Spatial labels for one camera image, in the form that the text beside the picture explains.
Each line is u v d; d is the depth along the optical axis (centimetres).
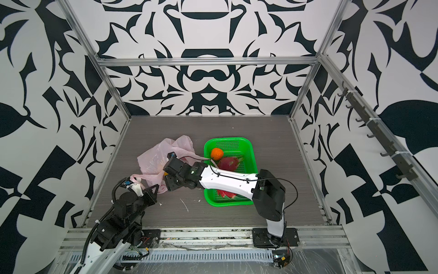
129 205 58
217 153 94
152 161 85
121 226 59
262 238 75
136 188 70
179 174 58
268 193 45
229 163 89
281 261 71
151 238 73
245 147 97
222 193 81
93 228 57
